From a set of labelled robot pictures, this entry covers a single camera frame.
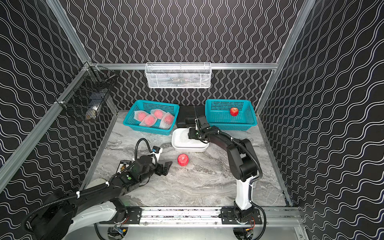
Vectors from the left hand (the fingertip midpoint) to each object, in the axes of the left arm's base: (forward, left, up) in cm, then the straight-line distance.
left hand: (165, 157), depth 83 cm
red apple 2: (+2, -10, -5) cm, 11 cm away
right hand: (+20, -14, -3) cm, 25 cm away
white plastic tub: (+15, -7, -7) cm, 18 cm away
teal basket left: (+37, +6, -3) cm, 37 cm away
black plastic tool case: (+41, -9, -6) cm, 42 cm away
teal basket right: (+47, -33, -12) cm, 59 cm away
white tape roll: (-13, +39, -12) cm, 43 cm away
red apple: (+45, -44, -5) cm, 63 cm away
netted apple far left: (+35, +26, -5) cm, 44 cm away
